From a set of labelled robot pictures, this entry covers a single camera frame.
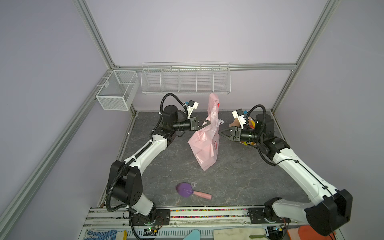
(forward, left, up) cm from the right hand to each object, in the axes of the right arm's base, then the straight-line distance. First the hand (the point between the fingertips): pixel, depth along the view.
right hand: (219, 134), depth 68 cm
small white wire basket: (+42, +64, -6) cm, 77 cm away
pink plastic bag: (-2, +6, -5) cm, 8 cm away
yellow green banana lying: (-5, -11, 0) cm, 12 cm away
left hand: (+4, +4, +1) cm, 6 cm away
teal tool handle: (-36, +11, -31) cm, 48 cm away
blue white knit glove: (-36, +52, -30) cm, 70 cm away
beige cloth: (-35, -9, -30) cm, 47 cm away
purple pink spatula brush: (-16, +17, -29) cm, 37 cm away
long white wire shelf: (+47, +18, 0) cm, 50 cm away
